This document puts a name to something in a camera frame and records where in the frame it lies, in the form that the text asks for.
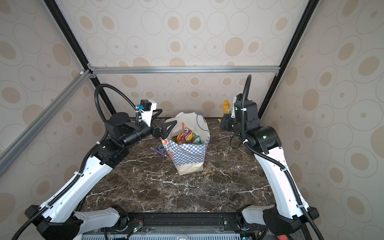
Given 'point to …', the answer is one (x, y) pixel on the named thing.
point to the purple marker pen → (158, 151)
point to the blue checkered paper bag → (187, 158)
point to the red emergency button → (282, 237)
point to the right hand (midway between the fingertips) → (230, 116)
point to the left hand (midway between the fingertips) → (173, 116)
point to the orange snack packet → (186, 136)
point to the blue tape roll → (161, 148)
